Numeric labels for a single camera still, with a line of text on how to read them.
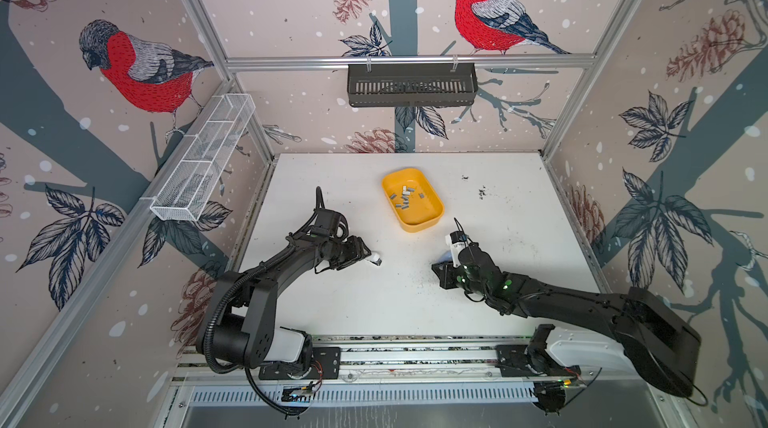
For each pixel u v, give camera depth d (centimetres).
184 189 72
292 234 69
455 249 67
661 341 42
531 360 66
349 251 80
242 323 43
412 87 106
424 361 75
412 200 107
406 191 110
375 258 88
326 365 73
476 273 64
